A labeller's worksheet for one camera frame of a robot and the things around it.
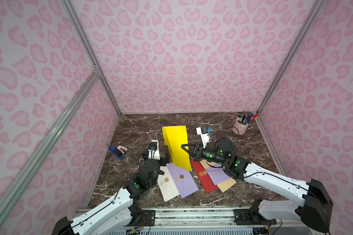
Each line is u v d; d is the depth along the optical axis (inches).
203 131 23.9
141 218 26.5
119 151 38.1
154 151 24.0
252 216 25.1
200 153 22.9
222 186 32.9
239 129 40.1
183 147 25.7
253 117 38.2
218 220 28.7
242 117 39.6
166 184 33.2
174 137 26.8
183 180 33.8
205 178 34.0
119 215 23.4
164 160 26.2
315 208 15.0
